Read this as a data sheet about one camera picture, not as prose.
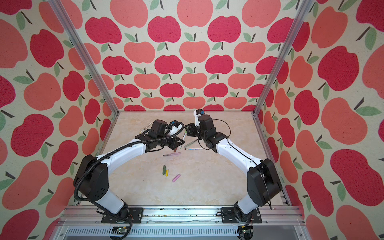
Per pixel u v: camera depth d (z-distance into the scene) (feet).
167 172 2.90
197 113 2.48
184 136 2.48
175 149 3.27
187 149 3.23
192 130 2.41
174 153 3.22
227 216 2.40
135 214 2.45
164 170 2.90
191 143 3.35
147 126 3.66
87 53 2.89
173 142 2.46
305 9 2.29
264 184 1.50
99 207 1.82
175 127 2.51
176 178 2.85
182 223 2.41
